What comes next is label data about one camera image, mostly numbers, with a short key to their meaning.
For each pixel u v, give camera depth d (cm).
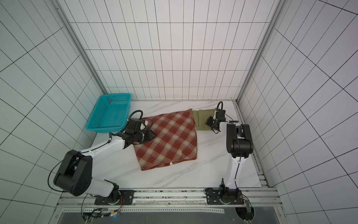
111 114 110
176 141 94
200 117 103
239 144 51
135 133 70
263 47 85
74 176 42
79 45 85
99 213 69
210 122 94
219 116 83
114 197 65
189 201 73
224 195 66
